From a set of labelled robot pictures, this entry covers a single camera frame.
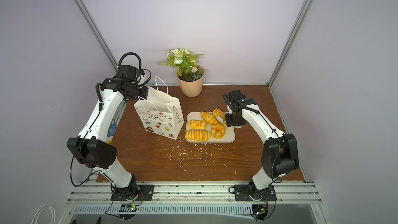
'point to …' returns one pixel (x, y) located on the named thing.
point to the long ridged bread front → (198, 135)
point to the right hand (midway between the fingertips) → (235, 113)
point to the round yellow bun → (217, 131)
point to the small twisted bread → (197, 125)
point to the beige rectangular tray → (229, 134)
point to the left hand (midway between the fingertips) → (148, 92)
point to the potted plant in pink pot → (190, 75)
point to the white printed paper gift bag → (160, 114)
